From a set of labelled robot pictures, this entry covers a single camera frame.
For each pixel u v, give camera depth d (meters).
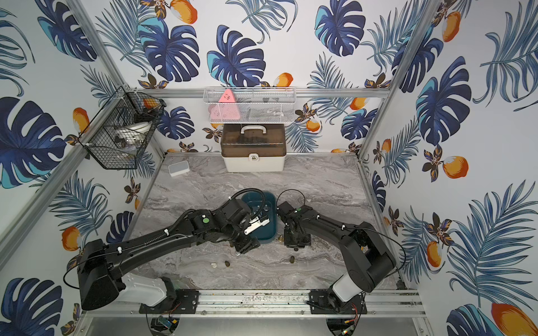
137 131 0.80
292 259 0.82
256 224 0.61
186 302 0.74
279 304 0.76
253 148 1.02
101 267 0.40
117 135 0.84
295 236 0.73
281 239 0.88
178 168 1.13
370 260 0.44
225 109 0.90
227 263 0.82
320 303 0.73
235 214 0.58
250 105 1.01
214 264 0.82
